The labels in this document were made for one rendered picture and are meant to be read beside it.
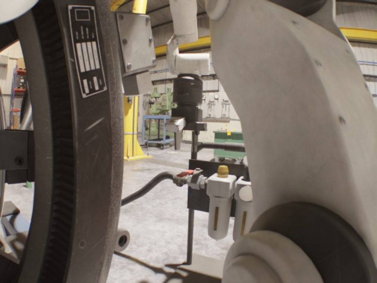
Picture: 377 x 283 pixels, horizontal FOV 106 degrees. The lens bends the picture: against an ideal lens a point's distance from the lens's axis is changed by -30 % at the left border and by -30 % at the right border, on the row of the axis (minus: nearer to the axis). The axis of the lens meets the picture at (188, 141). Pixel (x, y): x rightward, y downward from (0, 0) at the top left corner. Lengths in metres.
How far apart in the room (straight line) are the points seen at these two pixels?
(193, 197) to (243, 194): 0.24
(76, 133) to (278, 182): 0.19
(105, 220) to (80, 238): 0.04
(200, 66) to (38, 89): 0.45
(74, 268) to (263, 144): 0.24
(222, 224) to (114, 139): 0.54
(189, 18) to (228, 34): 0.36
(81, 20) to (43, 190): 0.20
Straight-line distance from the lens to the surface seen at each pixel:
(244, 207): 0.66
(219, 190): 0.66
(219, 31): 0.23
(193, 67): 0.59
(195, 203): 0.80
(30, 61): 0.26
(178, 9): 0.55
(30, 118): 0.48
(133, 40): 0.34
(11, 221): 0.93
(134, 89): 0.36
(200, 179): 0.70
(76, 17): 0.23
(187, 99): 0.56
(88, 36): 0.23
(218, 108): 6.82
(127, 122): 3.69
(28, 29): 0.27
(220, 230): 0.73
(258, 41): 0.19
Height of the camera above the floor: 0.63
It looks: 5 degrees down
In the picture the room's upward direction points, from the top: 2 degrees clockwise
